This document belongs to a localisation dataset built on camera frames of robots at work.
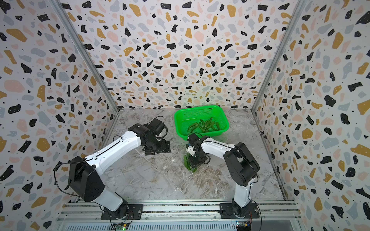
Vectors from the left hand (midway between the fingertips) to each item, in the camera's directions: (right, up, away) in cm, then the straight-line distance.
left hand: (166, 151), depth 81 cm
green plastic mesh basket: (+7, +20, +35) cm, 41 cm away
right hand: (+16, -11, +9) cm, 21 cm away
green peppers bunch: (+24, +14, +27) cm, 39 cm away
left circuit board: (-20, -35, -11) cm, 42 cm away
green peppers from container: (+12, -9, +9) cm, 18 cm away
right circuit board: (+40, -35, -10) cm, 54 cm away
